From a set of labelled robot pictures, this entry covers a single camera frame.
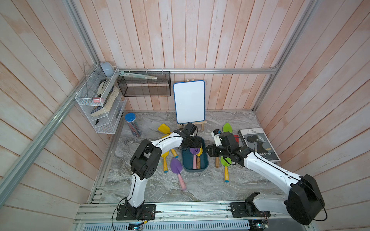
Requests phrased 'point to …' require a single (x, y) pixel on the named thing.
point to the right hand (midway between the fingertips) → (208, 147)
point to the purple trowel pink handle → (194, 151)
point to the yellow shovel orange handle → (174, 153)
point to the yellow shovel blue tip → (165, 156)
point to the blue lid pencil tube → (130, 118)
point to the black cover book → (256, 139)
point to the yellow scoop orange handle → (165, 129)
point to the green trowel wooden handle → (227, 127)
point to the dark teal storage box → (188, 159)
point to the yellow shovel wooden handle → (198, 163)
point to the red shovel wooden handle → (237, 139)
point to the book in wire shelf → (98, 110)
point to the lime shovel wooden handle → (217, 162)
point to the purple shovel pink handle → (176, 165)
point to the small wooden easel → (202, 123)
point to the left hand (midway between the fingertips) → (196, 146)
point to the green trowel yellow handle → (226, 164)
